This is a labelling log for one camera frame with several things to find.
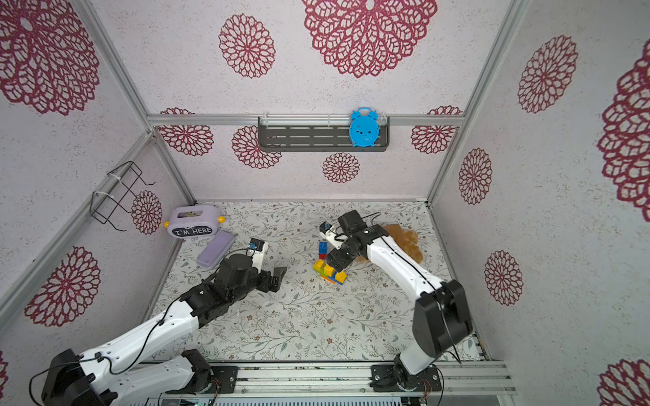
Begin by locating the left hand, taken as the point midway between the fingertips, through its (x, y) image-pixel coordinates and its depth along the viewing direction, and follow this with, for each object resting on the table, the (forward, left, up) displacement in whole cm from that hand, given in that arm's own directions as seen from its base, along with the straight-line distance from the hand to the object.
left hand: (273, 266), depth 79 cm
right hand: (+8, -21, -3) cm, 22 cm away
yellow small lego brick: (+7, -14, -11) cm, 19 cm away
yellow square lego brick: (+4, -18, -10) cm, 21 cm away
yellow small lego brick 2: (+2, -22, -12) cm, 25 cm away
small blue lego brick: (+13, -16, -10) cm, 23 cm away
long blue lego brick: (+2, -19, -13) cm, 24 cm away
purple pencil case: (+15, +27, -14) cm, 34 cm away
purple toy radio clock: (+25, +36, -8) cm, 45 cm away
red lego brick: (+13, -15, -15) cm, 25 cm away
